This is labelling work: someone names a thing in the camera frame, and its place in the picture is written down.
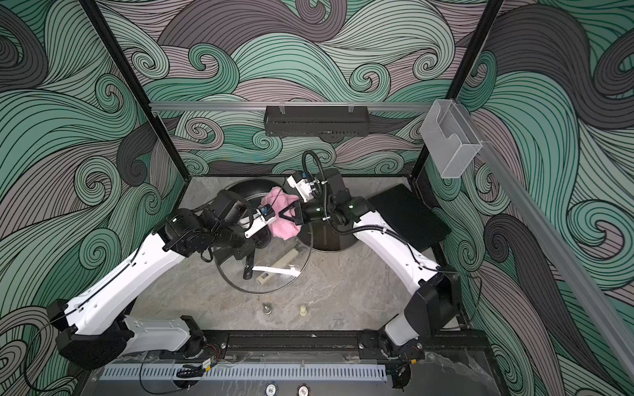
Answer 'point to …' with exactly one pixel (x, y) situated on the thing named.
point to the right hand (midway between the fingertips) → (278, 216)
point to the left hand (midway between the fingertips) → (255, 233)
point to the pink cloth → (281, 227)
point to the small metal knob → (267, 308)
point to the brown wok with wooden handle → (321, 235)
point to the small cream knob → (303, 310)
